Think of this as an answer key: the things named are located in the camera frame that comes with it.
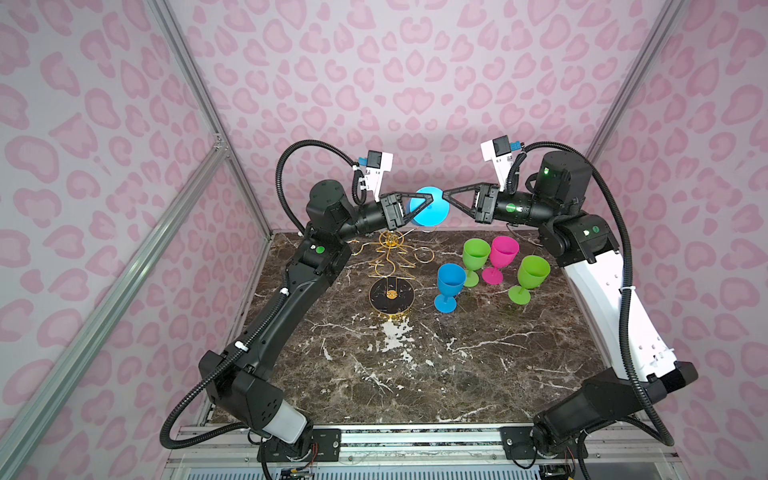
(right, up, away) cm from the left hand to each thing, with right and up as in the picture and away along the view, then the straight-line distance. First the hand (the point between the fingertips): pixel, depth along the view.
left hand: (434, 197), depth 55 cm
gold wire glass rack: (-8, -23, +46) cm, 52 cm away
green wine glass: (+18, -10, +39) cm, 44 cm away
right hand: (+3, 0, 0) cm, 3 cm away
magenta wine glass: (+26, -9, +38) cm, 48 cm away
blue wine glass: (+10, -18, +37) cm, 42 cm away
